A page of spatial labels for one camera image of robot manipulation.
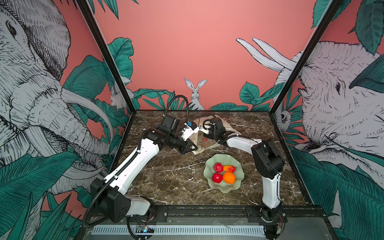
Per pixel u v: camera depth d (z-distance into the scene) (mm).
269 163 526
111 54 888
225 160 894
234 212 751
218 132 763
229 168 859
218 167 855
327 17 719
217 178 818
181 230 701
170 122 582
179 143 627
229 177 802
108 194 383
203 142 1005
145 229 700
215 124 753
